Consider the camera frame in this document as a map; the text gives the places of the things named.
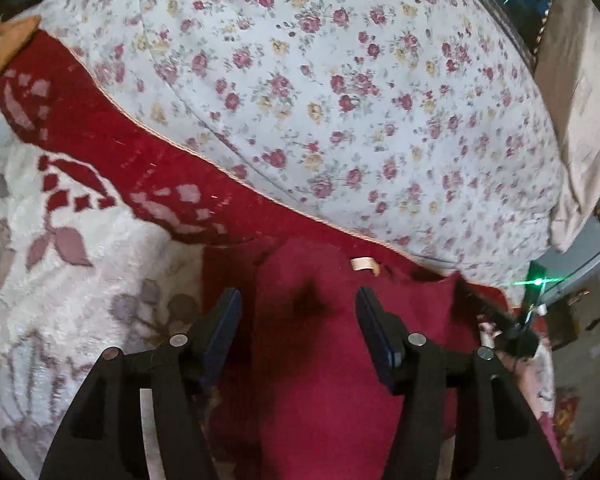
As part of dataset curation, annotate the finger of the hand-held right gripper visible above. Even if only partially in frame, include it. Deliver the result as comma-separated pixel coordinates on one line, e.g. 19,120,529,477
475,305,518,341

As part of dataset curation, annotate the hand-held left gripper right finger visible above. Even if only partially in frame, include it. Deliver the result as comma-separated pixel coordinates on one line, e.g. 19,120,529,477
355,286,563,480

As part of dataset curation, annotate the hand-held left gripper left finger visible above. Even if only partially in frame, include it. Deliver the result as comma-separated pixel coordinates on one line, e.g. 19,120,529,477
39,287,243,480

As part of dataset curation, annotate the dark red garment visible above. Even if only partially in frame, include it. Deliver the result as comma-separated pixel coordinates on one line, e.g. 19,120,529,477
200,237,511,480

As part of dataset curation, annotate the pink floral cloth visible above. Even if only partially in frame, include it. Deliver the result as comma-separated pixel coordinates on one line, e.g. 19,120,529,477
500,335,588,480

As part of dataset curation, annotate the red and white plush blanket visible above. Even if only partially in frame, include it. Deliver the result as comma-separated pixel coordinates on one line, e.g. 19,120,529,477
0,27,526,480

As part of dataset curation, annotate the beige curtain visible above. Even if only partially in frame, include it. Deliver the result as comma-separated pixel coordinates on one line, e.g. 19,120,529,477
534,0,600,253

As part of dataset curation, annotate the white floral quilt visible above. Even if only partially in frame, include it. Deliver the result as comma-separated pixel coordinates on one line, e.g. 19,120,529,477
35,0,566,306

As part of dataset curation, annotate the orange checkered cushion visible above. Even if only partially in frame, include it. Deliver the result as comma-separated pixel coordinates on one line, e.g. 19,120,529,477
0,14,42,92

